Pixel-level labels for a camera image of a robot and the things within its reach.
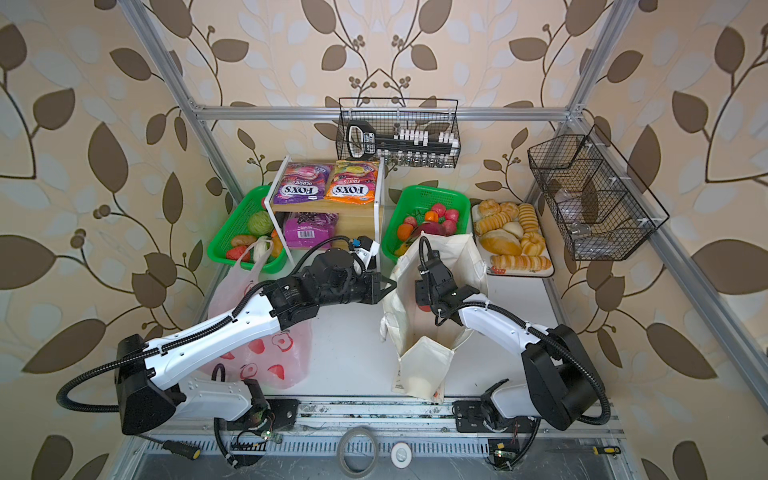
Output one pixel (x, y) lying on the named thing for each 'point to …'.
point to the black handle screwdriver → (178, 448)
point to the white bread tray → (522, 221)
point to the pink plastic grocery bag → (284, 359)
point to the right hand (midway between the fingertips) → (429, 288)
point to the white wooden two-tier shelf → (315, 204)
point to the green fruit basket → (422, 198)
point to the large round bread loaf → (500, 241)
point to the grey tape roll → (340, 452)
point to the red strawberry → (236, 252)
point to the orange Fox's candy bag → (353, 181)
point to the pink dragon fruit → (445, 228)
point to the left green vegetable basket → (248, 236)
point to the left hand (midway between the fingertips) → (401, 285)
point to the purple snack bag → (307, 230)
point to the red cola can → (425, 308)
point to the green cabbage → (261, 223)
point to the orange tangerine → (404, 231)
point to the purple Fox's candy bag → (302, 182)
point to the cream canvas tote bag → (422, 348)
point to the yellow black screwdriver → (613, 450)
